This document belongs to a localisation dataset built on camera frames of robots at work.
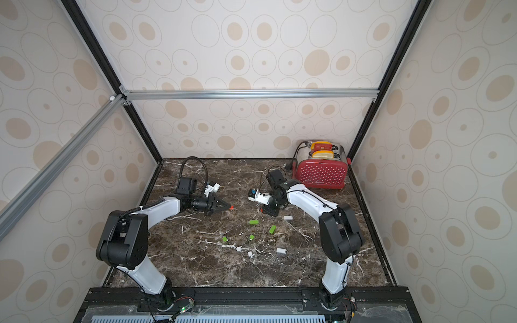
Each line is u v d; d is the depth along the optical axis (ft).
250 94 2.98
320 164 3.12
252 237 2.94
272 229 3.02
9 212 1.66
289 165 3.70
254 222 3.12
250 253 2.79
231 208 2.80
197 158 2.80
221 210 2.66
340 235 1.58
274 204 2.56
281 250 2.81
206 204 2.61
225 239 2.93
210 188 2.80
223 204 2.78
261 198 2.62
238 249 2.83
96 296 2.50
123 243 1.54
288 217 3.17
